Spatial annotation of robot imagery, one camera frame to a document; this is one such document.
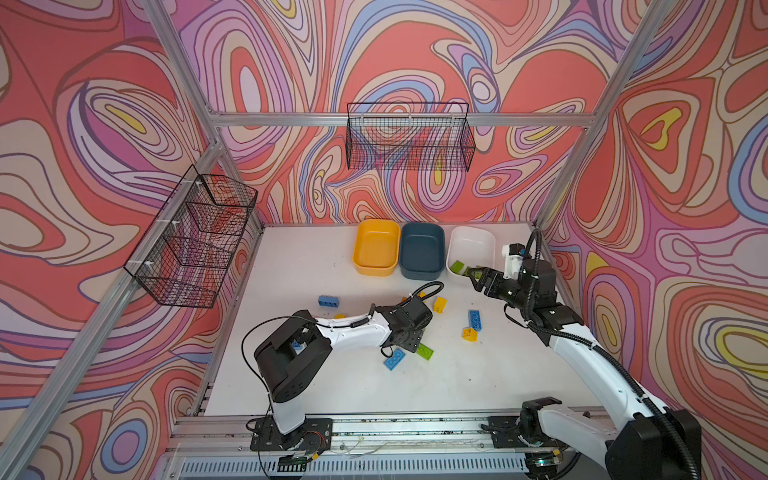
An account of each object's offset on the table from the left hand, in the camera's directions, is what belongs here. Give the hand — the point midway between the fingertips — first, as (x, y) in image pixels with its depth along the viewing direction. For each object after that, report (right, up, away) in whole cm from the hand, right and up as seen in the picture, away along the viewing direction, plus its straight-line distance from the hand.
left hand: (411, 334), depth 89 cm
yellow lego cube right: (+10, +7, +7) cm, 15 cm away
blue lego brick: (-26, +9, +7) cm, 29 cm away
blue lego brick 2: (+21, +3, +4) cm, 21 cm away
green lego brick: (+18, +20, +16) cm, 31 cm away
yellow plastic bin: (-11, +27, +21) cm, 36 cm away
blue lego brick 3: (-5, -7, -3) cm, 9 cm away
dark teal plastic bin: (+6, +25, +19) cm, 32 cm away
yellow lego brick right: (+18, 0, -1) cm, 18 cm away
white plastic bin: (+25, +27, +21) cm, 42 cm away
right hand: (+18, +17, -8) cm, 26 cm away
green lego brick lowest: (+4, -4, -2) cm, 6 cm away
